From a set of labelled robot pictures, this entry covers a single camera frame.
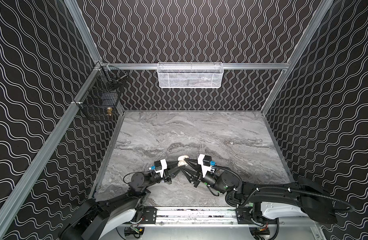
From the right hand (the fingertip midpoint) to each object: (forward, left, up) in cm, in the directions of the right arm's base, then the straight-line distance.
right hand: (183, 163), depth 65 cm
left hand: (-1, -1, -1) cm, 1 cm away
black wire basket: (+43, +53, +3) cm, 69 cm away
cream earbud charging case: (0, 0, +1) cm, 1 cm away
